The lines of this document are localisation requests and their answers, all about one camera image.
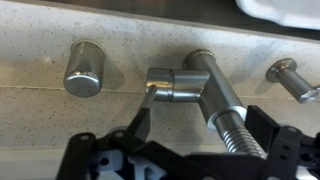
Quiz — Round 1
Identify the steel faucet lever handle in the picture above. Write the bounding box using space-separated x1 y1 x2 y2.
139 67 175 111

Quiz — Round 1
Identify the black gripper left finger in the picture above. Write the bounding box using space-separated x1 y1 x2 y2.
55 108 214 180

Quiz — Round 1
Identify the short steel cylinder fixture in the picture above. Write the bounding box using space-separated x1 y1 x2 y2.
63 39 107 99

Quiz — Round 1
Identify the steel flanged knob fixture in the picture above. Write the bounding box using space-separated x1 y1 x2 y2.
265 58 320 104

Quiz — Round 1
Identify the stainless steel spring faucet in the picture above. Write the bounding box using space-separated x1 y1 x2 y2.
171 48 268 159

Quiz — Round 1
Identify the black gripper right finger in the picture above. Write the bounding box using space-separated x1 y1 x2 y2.
244 105 320 180

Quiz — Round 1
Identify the white plastic wash basin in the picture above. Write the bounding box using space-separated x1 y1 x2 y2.
235 0 320 31

